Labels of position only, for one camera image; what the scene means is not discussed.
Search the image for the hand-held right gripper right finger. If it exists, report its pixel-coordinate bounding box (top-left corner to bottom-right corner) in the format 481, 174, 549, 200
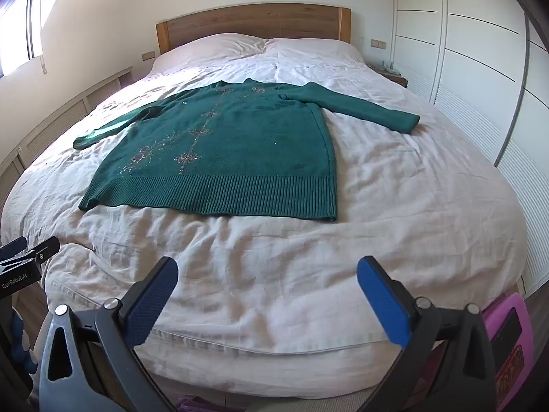
357, 256, 500, 412

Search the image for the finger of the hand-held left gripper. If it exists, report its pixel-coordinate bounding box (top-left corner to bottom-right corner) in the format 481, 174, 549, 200
15, 236, 61, 273
0, 237, 27, 263

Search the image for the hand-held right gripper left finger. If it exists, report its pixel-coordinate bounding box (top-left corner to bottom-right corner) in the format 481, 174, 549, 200
38, 256, 179, 412

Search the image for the green knitted sweater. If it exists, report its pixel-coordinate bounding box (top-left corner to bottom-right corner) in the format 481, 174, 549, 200
73, 78, 420, 223

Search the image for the bed with white duvet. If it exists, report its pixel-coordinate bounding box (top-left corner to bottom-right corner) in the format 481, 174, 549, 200
0, 32, 530, 404

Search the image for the beige louvred low cabinet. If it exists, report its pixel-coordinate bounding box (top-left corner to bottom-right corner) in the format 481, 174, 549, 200
0, 66, 133, 211

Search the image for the pink plastic box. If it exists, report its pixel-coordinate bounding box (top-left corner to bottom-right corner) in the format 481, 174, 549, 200
482, 293, 535, 412

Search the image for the window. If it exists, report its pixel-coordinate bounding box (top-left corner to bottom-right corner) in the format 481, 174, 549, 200
0, 0, 46, 78

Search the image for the wooden nightstand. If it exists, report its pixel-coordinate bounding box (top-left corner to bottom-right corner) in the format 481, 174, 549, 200
369, 64, 408, 89

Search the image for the white louvred wardrobe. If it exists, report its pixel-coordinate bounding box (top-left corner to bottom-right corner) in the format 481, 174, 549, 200
392, 0, 549, 293

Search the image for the white pillow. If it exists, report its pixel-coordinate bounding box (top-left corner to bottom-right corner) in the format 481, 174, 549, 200
264, 38, 365, 63
152, 33, 269, 73

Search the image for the wooden headboard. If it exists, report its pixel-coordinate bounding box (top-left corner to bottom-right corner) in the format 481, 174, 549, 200
155, 3, 352, 56

